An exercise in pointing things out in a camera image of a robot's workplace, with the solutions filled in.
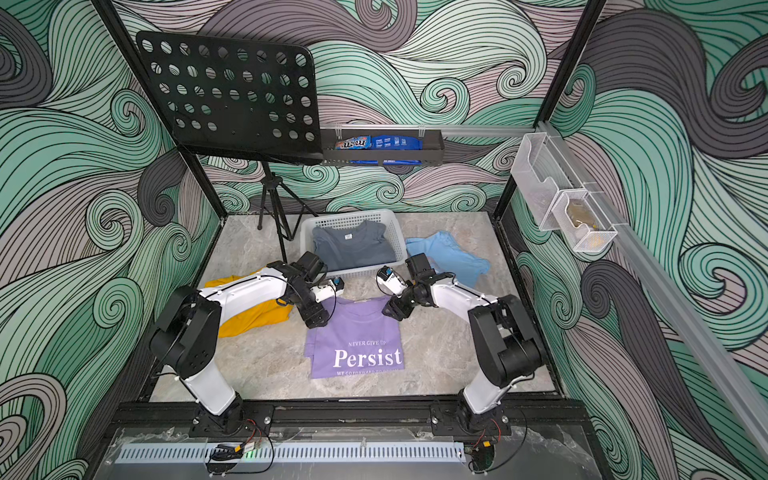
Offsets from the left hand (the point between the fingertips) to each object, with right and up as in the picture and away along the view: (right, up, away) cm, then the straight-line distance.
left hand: (321, 306), depth 90 cm
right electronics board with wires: (+43, -31, -19) cm, 57 cm away
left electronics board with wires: (-19, -31, -19) cm, 41 cm away
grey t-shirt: (+9, +18, +17) cm, 27 cm away
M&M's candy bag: (+10, +51, +2) cm, 52 cm away
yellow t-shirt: (-16, -3, 0) cm, 16 cm away
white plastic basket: (+23, +21, +14) cm, 34 cm away
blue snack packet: (+23, +51, +1) cm, 56 cm away
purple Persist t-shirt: (+12, -8, -4) cm, 15 cm away
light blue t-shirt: (+43, +14, +17) cm, 48 cm away
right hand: (+24, +1, +2) cm, 24 cm away
